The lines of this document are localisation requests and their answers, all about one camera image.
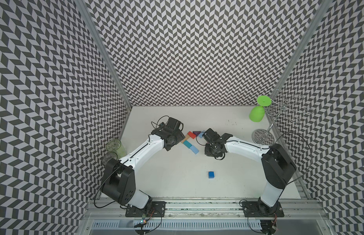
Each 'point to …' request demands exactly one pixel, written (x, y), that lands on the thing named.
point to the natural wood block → (187, 137)
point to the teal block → (187, 144)
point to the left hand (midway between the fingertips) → (177, 140)
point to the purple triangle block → (196, 132)
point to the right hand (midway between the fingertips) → (209, 154)
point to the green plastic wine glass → (257, 113)
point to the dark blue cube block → (211, 175)
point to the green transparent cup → (115, 146)
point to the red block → (191, 134)
